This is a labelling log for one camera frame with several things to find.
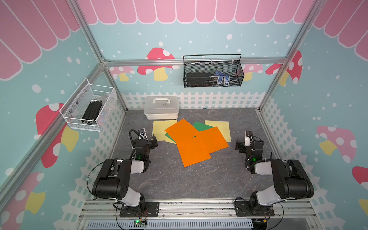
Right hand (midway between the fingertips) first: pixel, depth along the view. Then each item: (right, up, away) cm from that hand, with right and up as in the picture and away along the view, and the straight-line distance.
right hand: (244, 138), depth 94 cm
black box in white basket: (-84, +16, -24) cm, 89 cm away
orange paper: (-33, -9, +5) cm, 35 cm away
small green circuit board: (-63, -42, -21) cm, 78 cm away
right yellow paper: (-10, +7, +15) cm, 19 cm away
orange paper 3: (-42, +4, +13) cm, 44 cm away
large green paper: (-27, +7, +16) cm, 32 cm away
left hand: (-64, 0, 0) cm, 64 cm away
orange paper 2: (-19, -2, +9) cm, 21 cm away
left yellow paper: (-60, +5, +16) cm, 62 cm away
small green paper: (-51, 0, +9) cm, 51 cm away
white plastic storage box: (-58, +22, +17) cm, 65 cm away
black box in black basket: (-30, +38, -2) cm, 48 cm away
